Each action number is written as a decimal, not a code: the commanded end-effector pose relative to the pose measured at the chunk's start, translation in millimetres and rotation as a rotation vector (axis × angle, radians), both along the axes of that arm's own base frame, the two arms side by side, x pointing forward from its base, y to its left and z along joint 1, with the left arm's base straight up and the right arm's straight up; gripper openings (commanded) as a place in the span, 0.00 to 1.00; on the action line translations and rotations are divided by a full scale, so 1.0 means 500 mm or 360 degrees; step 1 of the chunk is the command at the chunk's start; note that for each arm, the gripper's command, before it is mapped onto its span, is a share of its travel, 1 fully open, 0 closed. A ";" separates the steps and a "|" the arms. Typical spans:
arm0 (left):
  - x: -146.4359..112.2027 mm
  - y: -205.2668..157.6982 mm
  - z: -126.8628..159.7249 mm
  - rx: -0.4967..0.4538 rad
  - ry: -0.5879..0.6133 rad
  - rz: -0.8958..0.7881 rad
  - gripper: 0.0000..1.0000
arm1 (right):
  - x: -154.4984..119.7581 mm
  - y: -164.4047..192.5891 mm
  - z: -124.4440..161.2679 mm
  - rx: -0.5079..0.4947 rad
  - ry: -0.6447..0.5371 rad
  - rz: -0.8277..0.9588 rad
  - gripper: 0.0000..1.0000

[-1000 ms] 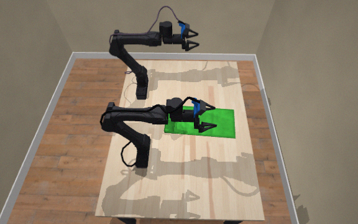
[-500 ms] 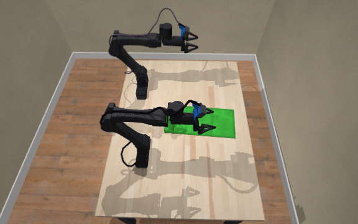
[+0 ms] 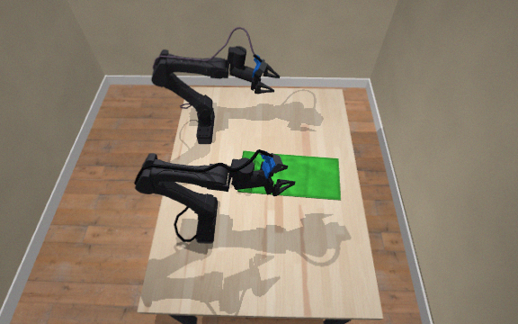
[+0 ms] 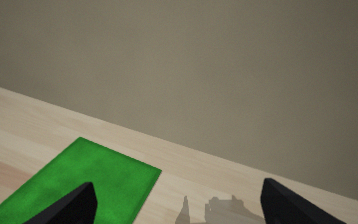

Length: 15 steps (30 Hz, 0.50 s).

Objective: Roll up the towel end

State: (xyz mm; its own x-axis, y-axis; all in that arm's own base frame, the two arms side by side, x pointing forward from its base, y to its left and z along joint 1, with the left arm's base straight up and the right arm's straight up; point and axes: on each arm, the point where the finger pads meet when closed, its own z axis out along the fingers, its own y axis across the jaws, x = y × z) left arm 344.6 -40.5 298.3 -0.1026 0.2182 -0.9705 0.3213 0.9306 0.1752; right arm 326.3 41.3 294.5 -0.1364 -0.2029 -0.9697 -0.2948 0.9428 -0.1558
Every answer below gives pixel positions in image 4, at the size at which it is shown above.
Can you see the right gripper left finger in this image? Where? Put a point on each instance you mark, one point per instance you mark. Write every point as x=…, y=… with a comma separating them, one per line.
x=77, y=207

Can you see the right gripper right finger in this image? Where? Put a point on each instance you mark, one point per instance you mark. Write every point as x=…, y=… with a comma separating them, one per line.
x=281, y=205

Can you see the green towel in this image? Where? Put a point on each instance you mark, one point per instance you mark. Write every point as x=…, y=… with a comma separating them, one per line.
x=121, y=184

